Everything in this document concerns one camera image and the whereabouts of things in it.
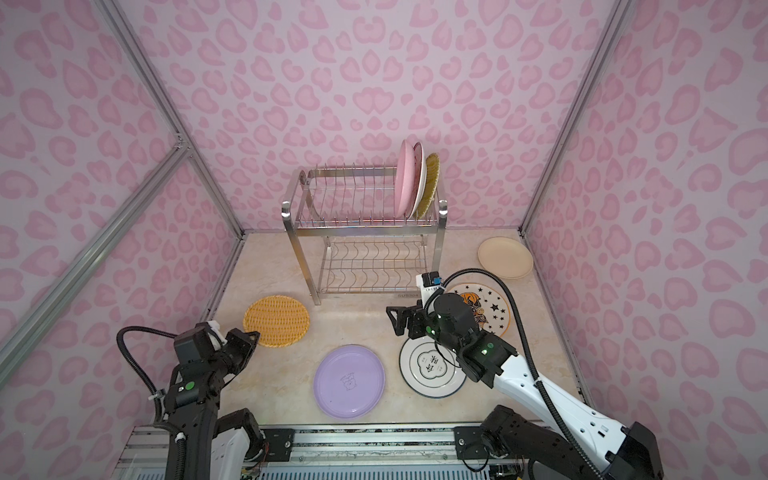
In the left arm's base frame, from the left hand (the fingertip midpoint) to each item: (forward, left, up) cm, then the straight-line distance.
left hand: (259, 328), depth 79 cm
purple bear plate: (-10, -23, -14) cm, 28 cm away
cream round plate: (+35, -78, -16) cm, 87 cm away
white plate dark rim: (-8, -46, -13) cm, 48 cm away
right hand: (0, -38, +9) cm, 39 cm away
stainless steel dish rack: (+43, -19, -14) cm, 50 cm away
